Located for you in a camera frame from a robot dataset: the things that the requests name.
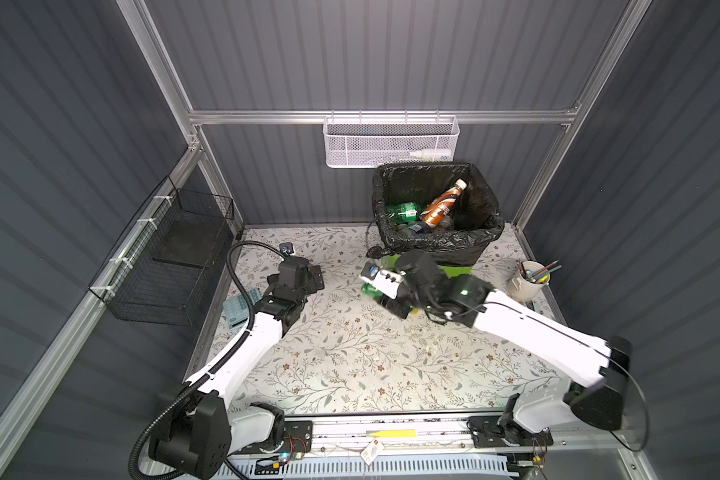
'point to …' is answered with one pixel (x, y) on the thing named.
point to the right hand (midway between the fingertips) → (383, 289)
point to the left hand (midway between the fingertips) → (299, 272)
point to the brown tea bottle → (435, 212)
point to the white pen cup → (528, 282)
